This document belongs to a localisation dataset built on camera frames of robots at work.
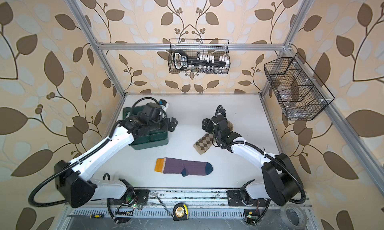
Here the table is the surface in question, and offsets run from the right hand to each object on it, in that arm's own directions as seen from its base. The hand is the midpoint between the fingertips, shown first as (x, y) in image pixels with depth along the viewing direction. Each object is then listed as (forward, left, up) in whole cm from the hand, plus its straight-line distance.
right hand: (208, 123), depth 87 cm
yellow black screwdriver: (-41, +60, -15) cm, 74 cm away
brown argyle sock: (-7, +3, -13) cm, 15 cm away
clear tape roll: (-45, -38, -14) cm, 60 cm away
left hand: (-3, +20, +9) cm, 22 cm away
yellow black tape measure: (-41, +15, -11) cm, 45 cm away
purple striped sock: (-19, +21, -14) cm, 31 cm away
